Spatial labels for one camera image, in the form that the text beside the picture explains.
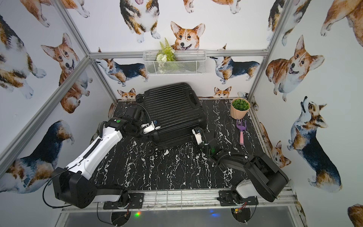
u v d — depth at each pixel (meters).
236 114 1.03
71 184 0.39
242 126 1.03
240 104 1.03
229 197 0.73
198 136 0.78
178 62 0.90
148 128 0.70
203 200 0.75
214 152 0.68
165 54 0.82
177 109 0.88
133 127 0.60
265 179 0.44
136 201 0.75
